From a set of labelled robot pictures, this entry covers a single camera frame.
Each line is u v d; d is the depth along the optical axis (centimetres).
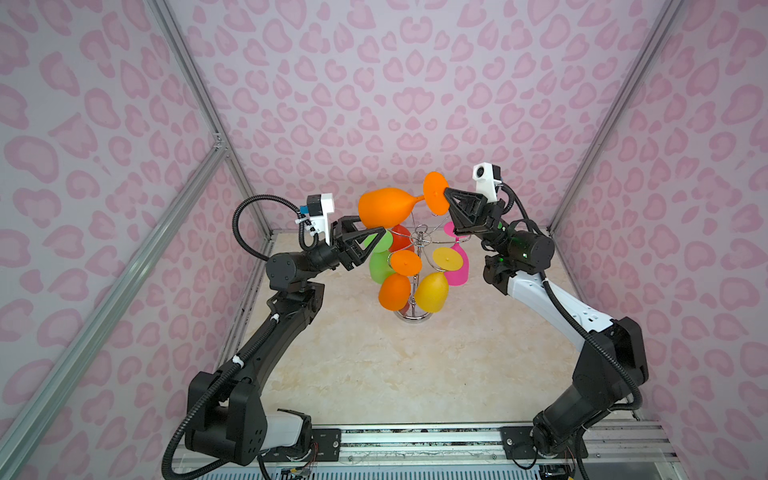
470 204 54
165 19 69
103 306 55
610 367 41
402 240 86
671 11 68
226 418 40
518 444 73
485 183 57
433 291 74
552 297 51
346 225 60
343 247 54
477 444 75
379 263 78
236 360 43
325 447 73
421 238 75
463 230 55
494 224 52
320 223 54
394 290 75
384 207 56
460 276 83
